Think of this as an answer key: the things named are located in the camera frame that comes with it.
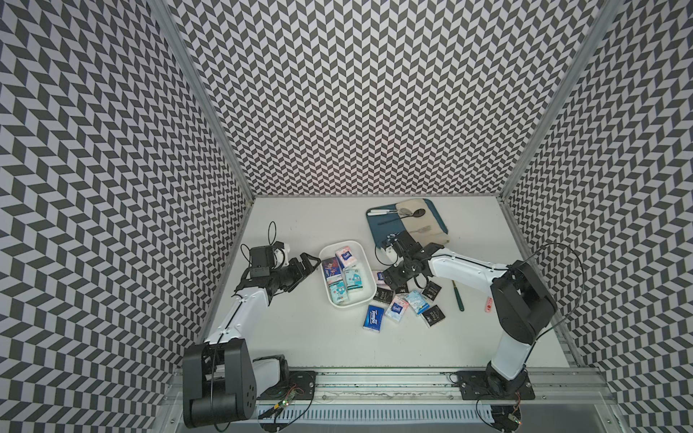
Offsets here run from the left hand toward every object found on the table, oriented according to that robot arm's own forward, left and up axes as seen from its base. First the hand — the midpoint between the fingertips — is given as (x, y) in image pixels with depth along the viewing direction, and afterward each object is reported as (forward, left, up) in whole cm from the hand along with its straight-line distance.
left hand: (312, 269), depth 85 cm
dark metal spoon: (+29, -39, -7) cm, 49 cm away
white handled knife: (+30, -24, -7) cm, 39 cm away
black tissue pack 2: (-12, -38, -9) cm, 41 cm away
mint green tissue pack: (-4, -8, -7) cm, 12 cm away
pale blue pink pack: (-10, -27, -7) cm, 30 cm away
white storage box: (-6, -13, -9) cm, 17 cm away
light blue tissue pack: (-8, -34, -8) cm, 35 cm away
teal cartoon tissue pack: (0, -13, -8) cm, 15 cm away
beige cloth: (+22, -41, -8) cm, 48 cm away
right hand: (+1, -28, -7) cm, 29 cm away
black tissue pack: (-4, -39, -9) cm, 40 cm away
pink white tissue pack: (+7, -10, -4) cm, 13 cm away
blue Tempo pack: (-13, -19, -7) cm, 25 cm away
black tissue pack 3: (-6, -23, -8) cm, 25 cm away
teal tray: (+25, -25, -9) cm, 36 cm away
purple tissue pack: (+3, -5, -5) cm, 8 cm away
